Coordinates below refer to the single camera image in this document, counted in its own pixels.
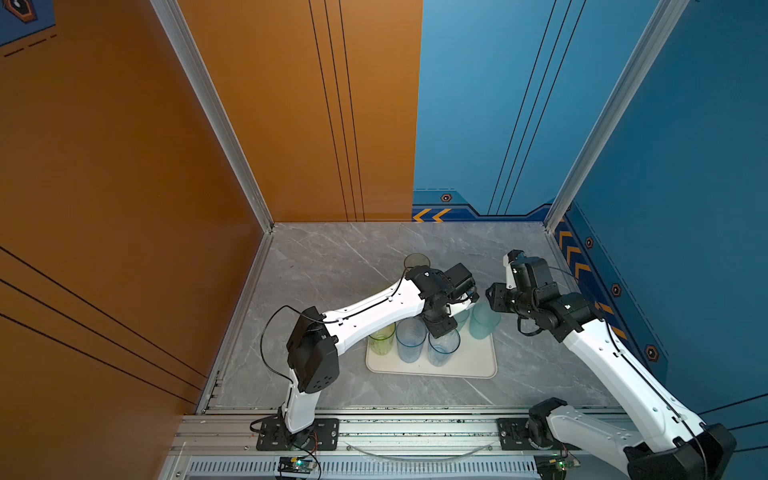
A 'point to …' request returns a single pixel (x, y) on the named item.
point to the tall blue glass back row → (411, 335)
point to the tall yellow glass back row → (414, 259)
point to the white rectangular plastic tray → (475, 358)
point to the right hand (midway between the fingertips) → (489, 292)
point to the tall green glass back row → (381, 341)
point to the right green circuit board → (554, 466)
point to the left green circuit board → (296, 464)
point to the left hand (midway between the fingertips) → (441, 321)
